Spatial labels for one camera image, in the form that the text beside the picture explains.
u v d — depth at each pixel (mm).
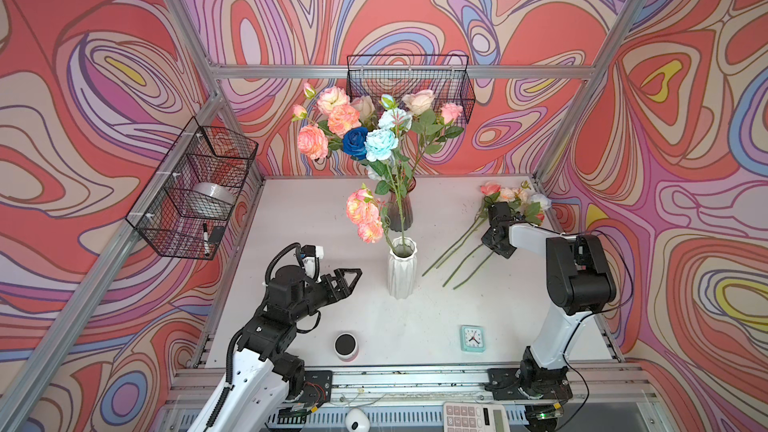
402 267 734
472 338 791
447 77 885
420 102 748
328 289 640
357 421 668
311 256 664
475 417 683
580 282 508
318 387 728
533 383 664
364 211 575
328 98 673
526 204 1072
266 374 502
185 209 712
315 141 616
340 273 657
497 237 767
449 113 767
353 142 648
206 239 719
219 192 733
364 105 750
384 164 638
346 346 750
